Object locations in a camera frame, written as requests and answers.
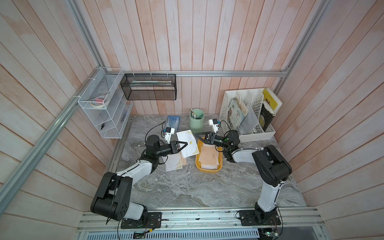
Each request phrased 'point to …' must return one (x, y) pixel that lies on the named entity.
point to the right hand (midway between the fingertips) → (195, 137)
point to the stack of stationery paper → (209, 157)
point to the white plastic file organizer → (255, 97)
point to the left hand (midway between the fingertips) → (187, 146)
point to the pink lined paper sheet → (183, 160)
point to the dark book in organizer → (266, 115)
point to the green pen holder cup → (196, 120)
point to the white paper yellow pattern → (174, 162)
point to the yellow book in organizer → (267, 95)
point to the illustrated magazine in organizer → (237, 112)
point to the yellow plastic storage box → (200, 143)
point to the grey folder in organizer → (249, 122)
